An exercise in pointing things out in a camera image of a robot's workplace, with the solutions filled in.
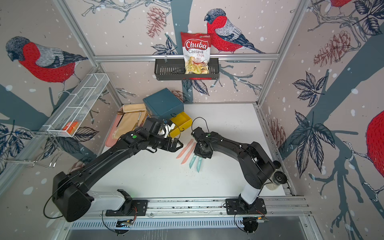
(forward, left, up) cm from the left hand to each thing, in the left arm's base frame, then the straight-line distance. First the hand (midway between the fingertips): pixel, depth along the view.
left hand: (179, 141), depth 76 cm
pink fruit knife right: (0, -2, -21) cm, 21 cm away
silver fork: (+24, +35, -20) cm, 47 cm away
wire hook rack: (-14, +52, +6) cm, 54 cm away
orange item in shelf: (-1, +47, +13) cm, 49 cm away
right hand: (+1, -10, -17) cm, 19 cm away
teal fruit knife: (-2, -7, -20) cm, 21 cm away
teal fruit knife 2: (-5, -11, -17) cm, 21 cm away
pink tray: (+12, +50, -21) cm, 56 cm away
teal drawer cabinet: (+27, +12, +1) cm, 30 cm away
